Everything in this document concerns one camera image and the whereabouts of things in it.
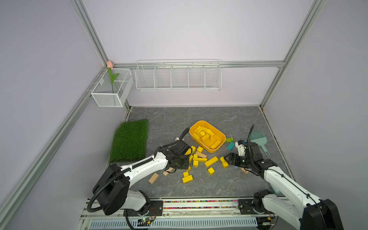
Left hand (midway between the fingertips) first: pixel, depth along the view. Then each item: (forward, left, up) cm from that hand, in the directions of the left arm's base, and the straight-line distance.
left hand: (185, 165), depth 82 cm
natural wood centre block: (+8, -10, -5) cm, 14 cm away
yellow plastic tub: (+21, -17, -3) cm, 27 cm away
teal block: (+13, -31, -5) cm, 34 cm away
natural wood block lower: (-4, +19, -5) cm, 21 cm away
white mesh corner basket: (+44, +43, +25) cm, 66 cm away
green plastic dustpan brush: (+15, -54, -6) cm, 56 cm away
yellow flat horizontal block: (+5, -9, -4) cm, 12 cm away
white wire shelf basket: (+55, +1, +25) cm, 60 cm away
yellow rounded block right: (+3, -23, -2) cm, 23 cm away
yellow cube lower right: (-1, -24, -2) cm, 24 cm away
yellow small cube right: (-3, -15, -4) cm, 16 cm away
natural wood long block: (-1, +12, -6) cm, 13 cm away
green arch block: (+18, -32, -5) cm, 37 cm away
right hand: (+3, -26, 0) cm, 26 cm away
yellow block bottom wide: (-5, 0, -5) cm, 7 cm away
